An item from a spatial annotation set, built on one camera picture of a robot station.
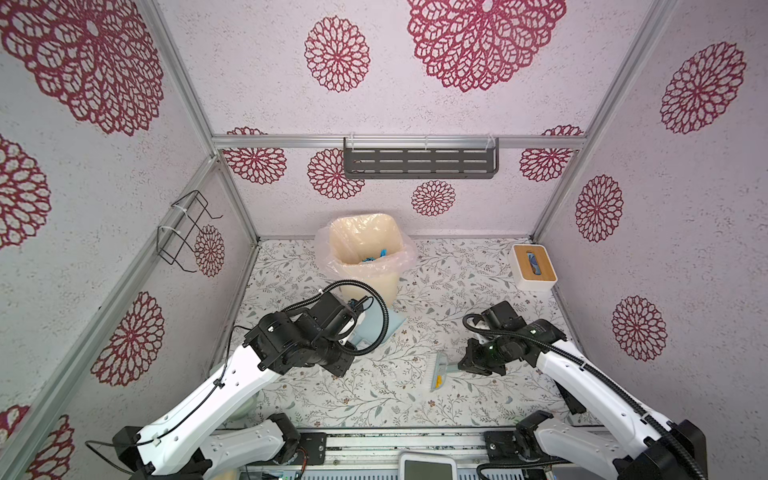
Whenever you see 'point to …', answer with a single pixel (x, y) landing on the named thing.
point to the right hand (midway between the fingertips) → (458, 362)
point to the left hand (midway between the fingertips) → (345, 362)
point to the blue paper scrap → (383, 253)
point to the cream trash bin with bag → (365, 249)
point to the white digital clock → (427, 466)
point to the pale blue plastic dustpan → (374, 326)
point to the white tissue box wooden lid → (532, 267)
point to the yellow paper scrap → (439, 381)
